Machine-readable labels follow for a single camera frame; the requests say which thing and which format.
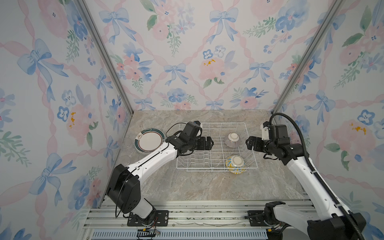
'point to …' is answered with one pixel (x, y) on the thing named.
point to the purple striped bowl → (232, 140)
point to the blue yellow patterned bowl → (235, 164)
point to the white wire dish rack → (214, 160)
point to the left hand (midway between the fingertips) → (207, 142)
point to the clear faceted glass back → (126, 143)
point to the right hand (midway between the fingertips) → (254, 141)
